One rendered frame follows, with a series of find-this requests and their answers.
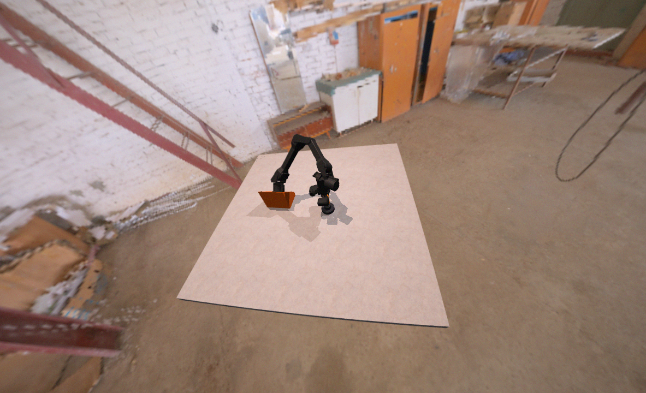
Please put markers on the dark grey round pedestal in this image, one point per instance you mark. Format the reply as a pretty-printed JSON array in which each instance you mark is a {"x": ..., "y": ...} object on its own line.
[{"x": 328, "y": 209}]

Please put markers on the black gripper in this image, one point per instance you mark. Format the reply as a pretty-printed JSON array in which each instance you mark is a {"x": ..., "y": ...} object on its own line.
[{"x": 324, "y": 201}]

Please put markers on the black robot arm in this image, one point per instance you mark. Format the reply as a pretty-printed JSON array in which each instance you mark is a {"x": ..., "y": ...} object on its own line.
[{"x": 325, "y": 178}]

